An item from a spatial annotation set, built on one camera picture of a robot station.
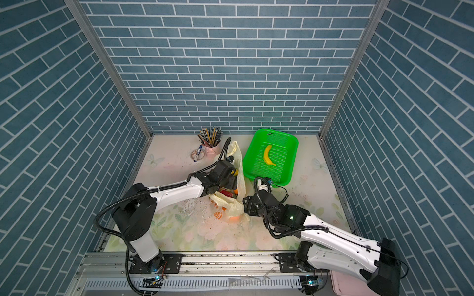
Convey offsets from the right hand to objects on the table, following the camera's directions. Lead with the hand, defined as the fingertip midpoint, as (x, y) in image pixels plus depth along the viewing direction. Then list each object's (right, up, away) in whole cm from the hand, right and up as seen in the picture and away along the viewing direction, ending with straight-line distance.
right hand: (244, 200), depth 75 cm
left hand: (-6, +7, +16) cm, 19 cm away
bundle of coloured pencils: (-20, +29, +30) cm, 46 cm away
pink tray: (+37, -30, -7) cm, 48 cm away
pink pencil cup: (-18, +19, +27) cm, 38 cm away
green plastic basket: (+16, +18, +36) cm, 44 cm away
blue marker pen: (-28, +19, +33) cm, 47 cm away
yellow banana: (+13, +17, +33) cm, 40 cm away
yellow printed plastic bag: (-5, -1, -5) cm, 7 cm away
